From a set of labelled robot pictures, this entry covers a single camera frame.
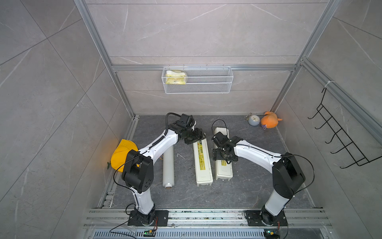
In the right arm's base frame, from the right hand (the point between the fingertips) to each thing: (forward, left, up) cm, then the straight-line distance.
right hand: (222, 157), depth 89 cm
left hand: (+8, +11, +11) cm, 18 cm away
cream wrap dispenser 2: (-9, +1, +2) cm, 9 cm away
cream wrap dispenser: (-5, +12, +3) cm, 14 cm away
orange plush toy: (+30, -39, +1) cm, 49 cm away
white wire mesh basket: (+47, +12, +24) cm, 54 cm away
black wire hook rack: (-13, -51, +26) cm, 58 cm away
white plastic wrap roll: (-6, +32, -2) cm, 33 cm away
